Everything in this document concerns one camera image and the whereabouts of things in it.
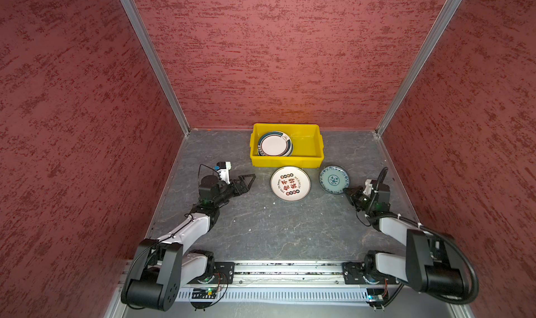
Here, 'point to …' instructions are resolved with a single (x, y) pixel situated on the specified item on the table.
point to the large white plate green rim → (275, 144)
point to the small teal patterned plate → (333, 178)
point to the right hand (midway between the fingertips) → (340, 191)
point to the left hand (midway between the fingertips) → (250, 181)
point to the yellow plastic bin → (308, 146)
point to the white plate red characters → (290, 183)
